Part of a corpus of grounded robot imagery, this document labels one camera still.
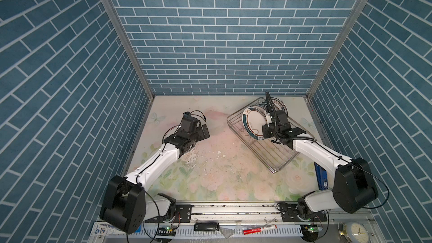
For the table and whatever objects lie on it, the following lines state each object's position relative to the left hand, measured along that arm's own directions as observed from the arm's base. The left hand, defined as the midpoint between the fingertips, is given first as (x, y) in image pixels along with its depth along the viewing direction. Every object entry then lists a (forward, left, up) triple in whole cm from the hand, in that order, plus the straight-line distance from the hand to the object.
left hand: (202, 130), depth 86 cm
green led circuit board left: (-41, +14, -17) cm, 47 cm away
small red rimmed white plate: (+8, -28, 0) cm, 29 cm away
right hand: (+3, -33, 0) cm, 33 cm away
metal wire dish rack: (-10, -41, -12) cm, 44 cm away
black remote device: (-40, -3, -17) cm, 43 cm away
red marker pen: (-42, -25, -12) cm, 50 cm away
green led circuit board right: (-43, -48, -15) cm, 66 cm away
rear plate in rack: (+15, -44, +3) cm, 46 cm away
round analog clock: (-44, -65, -8) cm, 79 cm away
